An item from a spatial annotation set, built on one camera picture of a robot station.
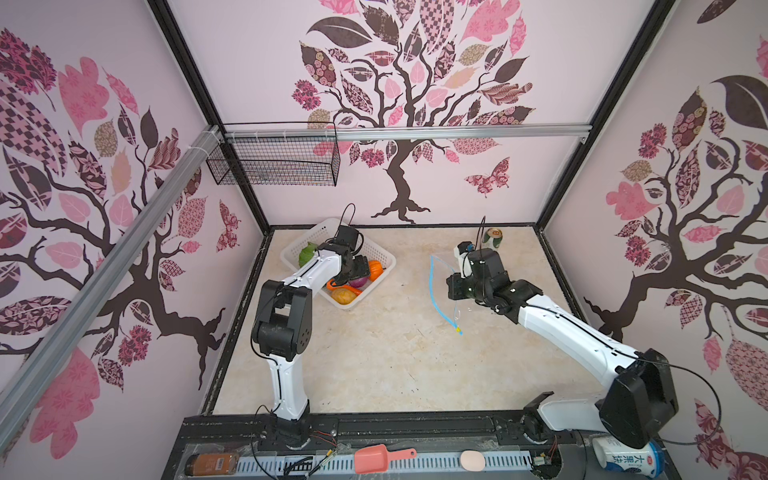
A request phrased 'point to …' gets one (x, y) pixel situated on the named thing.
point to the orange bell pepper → (375, 270)
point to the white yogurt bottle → (646, 462)
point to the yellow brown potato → (343, 295)
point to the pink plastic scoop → (374, 460)
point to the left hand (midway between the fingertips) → (358, 275)
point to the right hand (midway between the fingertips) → (448, 276)
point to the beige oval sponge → (472, 461)
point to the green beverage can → (494, 233)
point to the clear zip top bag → (438, 274)
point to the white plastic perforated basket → (371, 248)
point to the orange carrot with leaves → (332, 287)
